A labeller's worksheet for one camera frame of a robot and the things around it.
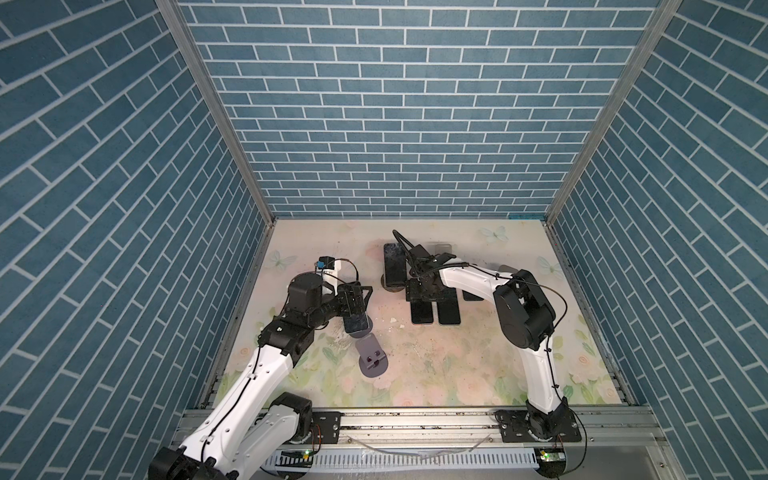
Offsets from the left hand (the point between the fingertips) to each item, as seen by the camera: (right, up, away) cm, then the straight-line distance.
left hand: (360, 289), depth 77 cm
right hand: (+15, -5, +21) cm, 26 cm away
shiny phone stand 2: (+26, 0, -11) cm, 28 cm away
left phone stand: (0, -14, +9) cm, 17 cm away
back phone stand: (+8, -3, +22) cm, 24 cm away
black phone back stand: (+9, +4, +19) cm, 21 cm away
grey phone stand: (+26, +10, +26) cm, 38 cm away
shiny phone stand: (+17, -10, +17) cm, 26 cm away
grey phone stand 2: (+3, -20, +2) cm, 20 cm away
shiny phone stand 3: (-2, -12, +8) cm, 14 cm away
